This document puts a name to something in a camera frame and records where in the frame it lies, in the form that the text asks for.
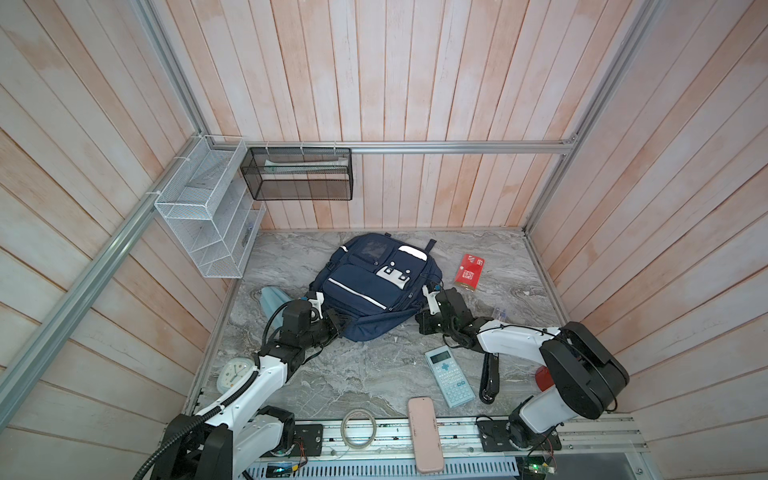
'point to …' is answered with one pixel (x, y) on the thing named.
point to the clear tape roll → (374, 423)
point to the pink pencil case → (425, 438)
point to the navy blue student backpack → (372, 287)
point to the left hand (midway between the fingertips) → (352, 322)
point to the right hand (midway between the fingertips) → (417, 315)
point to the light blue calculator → (450, 376)
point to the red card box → (469, 271)
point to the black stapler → (490, 378)
